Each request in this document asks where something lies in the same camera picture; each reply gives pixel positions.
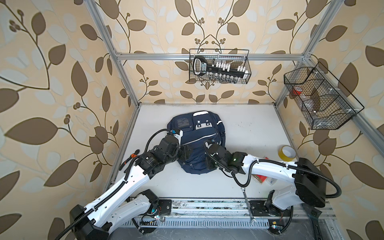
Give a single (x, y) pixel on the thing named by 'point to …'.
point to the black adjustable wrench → (314, 213)
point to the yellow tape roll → (284, 157)
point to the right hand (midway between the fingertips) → (205, 159)
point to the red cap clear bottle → (297, 90)
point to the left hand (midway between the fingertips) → (188, 148)
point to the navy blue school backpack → (198, 127)
